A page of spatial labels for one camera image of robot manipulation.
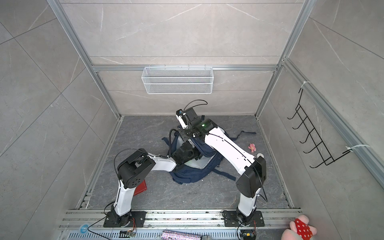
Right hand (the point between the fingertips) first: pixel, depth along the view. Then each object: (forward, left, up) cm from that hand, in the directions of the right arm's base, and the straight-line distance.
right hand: (184, 129), depth 80 cm
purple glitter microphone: (-45, +6, -21) cm, 50 cm away
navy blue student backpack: (-15, -9, -16) cm, 24 cm away
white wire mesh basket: (+39, +5, +6) cm, 40 cm away
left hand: (-2, -16, -12) cm, 20 cm away
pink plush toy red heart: (-45, -52, -19) cm, 71 cm away
